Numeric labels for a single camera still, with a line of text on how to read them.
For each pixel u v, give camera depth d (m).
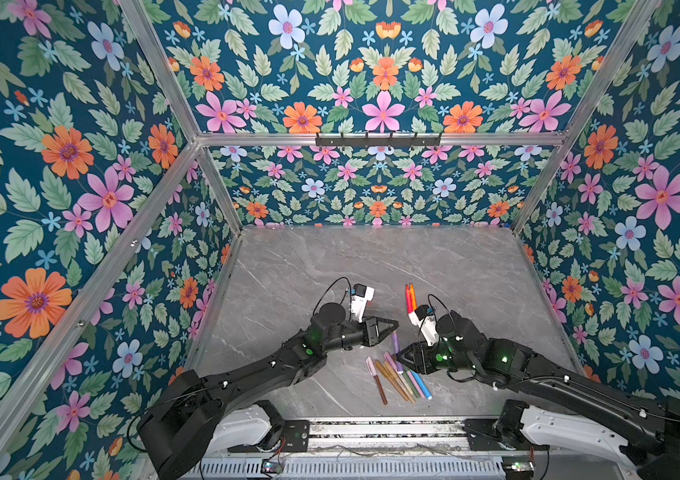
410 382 0.82
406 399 0.80
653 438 0.40
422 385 0.82
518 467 0.70
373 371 0.84
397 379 0.82
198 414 0.40
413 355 0.65
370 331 0.65
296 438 0.73
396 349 0.72
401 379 0.82
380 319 0.70
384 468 0.70
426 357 0.62
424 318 0.66
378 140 0.93
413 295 0.99
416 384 0.82
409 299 0.99
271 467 0.70
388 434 0.75
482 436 0.72
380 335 0.69
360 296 0.70
